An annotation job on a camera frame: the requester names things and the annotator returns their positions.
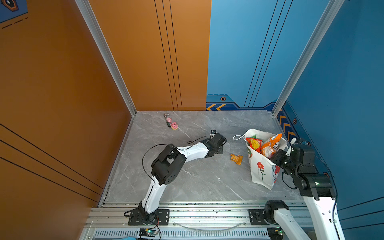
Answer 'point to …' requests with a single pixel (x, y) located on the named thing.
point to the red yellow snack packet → (254, 143)
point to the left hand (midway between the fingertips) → (219, 146)
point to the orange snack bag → (268, 148)
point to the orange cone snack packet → (237, 159)
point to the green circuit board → (151, 232)
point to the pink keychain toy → (173, 125)
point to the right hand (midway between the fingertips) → (272, 151)
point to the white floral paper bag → (264, 171)
